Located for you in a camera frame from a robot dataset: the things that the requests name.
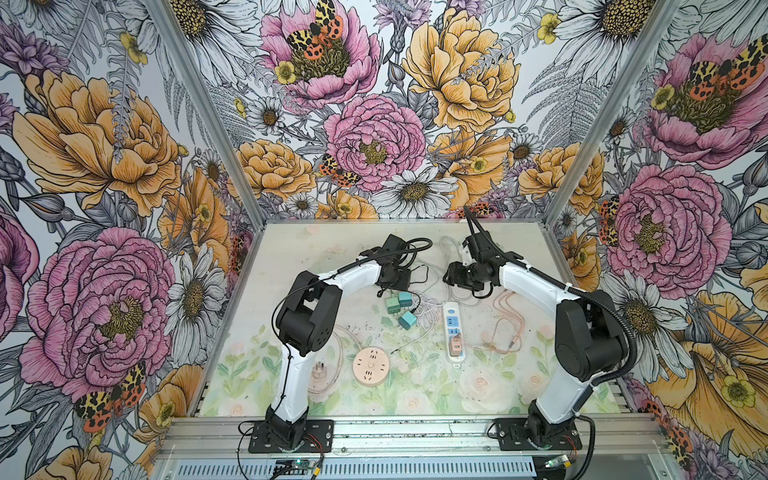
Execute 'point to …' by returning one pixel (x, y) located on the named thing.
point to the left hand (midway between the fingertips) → (400, 288)
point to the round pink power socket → (371, 366)
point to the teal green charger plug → (405, 299)
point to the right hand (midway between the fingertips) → (451, 287)
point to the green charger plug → (393, 305)
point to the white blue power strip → (453, 320)
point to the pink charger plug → (456, 343)
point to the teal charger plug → (407, 320)
